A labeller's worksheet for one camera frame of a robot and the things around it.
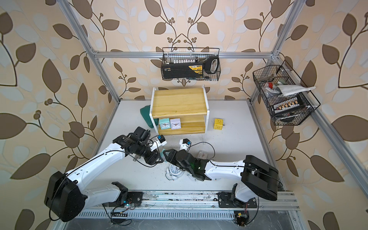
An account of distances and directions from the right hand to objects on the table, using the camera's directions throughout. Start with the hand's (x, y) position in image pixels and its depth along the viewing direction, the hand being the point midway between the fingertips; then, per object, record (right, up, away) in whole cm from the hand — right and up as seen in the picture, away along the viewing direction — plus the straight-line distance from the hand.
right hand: (165, 154), depth 78 cm
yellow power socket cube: (+34, +15, +21) cm, 42 cm away
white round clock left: (+4, -11, +2) cm, 12 cm away
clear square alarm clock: (+22, -3, +10) cm, 24 cm away
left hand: (-3, -2, 0) cm, 3 cm away
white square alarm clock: (+5, +16, +4) cm, 18 cm away
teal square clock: (-1, 0, -3) cm, 3 cm away
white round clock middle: (+14, -13, +2) cm, 19 cm away
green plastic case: (-21, +24, +32) cm, 45 cm away
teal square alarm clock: (-1, +17, +4) cm, 17 cm away
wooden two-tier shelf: (+14, +27, -4) cm, 31 cm away
